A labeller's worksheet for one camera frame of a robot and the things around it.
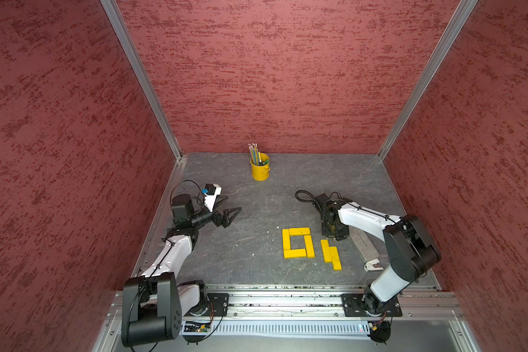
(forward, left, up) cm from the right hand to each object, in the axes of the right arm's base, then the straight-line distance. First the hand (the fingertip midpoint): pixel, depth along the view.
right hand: (334, 237), depth 90 cm
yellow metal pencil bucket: (+32, +31, +5) cm, 45 cm away
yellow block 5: (-6, +5, +1) cm, 8 cm away
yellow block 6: (-9, +1, +1) cm, 9 cm away
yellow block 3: (+3, +14, -1) cm, 15 cm away
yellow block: (0, +20, 0) cm, 20 cm away
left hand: (+7, +41, +16) cm, 45 cm away
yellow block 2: (-4, +11, 0) cm, 12 cm away
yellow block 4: (-6, +17, -1) cm, 18 cm away
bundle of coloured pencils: (+37, +33, +13) cm, 52 cm away
